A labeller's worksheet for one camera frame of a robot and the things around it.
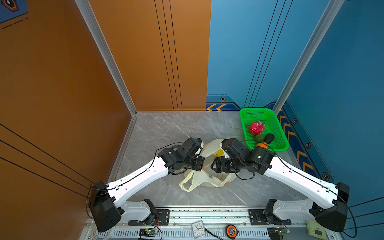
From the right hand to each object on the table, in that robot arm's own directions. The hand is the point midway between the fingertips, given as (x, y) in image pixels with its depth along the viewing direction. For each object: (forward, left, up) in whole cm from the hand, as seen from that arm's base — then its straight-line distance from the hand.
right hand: (214, 168), depth 70 cm
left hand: (+4, +5, -3) cm, 7 cm away
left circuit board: (-23, +32, -20) cm, 44 cm away
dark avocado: (+28, -40, -16) cm, 51 cm away
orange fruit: (+24, -35, -18) cm, 46 cm away
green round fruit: (+28, -33, -15) cm, 46 cm away
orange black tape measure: (-23, -7, -16) cm, 29 cm away
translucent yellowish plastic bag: (-3, +3, -4) cm, 6 cm away
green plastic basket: (+44, -46, -15) cm, 65 cm away
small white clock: (-22, +8, -17) cm, 29 cm away
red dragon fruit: (+33, -31, -11) cm, 47 cm away
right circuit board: (-23, -30, -22) cm, 44 cm away
